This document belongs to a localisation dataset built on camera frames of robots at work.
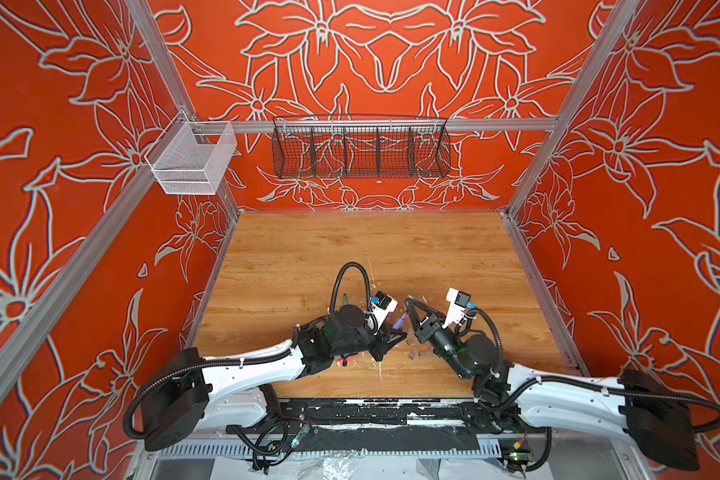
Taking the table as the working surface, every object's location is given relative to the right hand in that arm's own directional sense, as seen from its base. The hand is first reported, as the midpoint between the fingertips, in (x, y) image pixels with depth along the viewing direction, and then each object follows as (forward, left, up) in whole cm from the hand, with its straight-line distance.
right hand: (401, 304), depth 68 cm
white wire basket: (+48, +63, +9) cm, 80 cm away
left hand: (-4, -1, -7) cm, 8 cm away
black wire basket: (+54, +9, +8) cm, 55 cm away
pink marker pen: (-11, +14, -5) cm, 18 cm away
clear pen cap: (-5, -5, -23) cm, 24 cm away
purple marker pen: (-3, 0, -4) cm, 5 cm away
